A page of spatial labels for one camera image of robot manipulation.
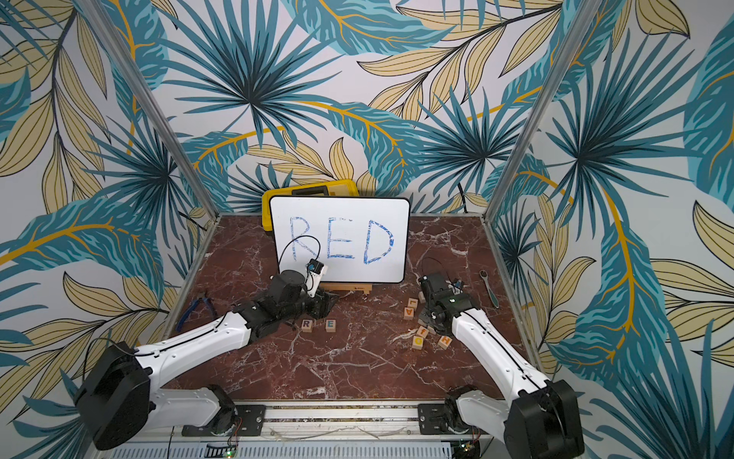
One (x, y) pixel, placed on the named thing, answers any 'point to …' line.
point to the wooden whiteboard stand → (361, 287)
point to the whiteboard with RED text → (361, 240)
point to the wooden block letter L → (413, 303)
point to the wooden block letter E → (331, 325)
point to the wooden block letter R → (307, 325)
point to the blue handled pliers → (202, 297)
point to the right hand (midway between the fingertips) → (434, 317)
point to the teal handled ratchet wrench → (484, 273)
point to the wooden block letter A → (408, 314)
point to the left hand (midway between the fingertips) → (330, 297)
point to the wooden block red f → (422, 332)
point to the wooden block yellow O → (418, 342)
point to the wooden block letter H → (444, 341)
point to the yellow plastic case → (330, 188)
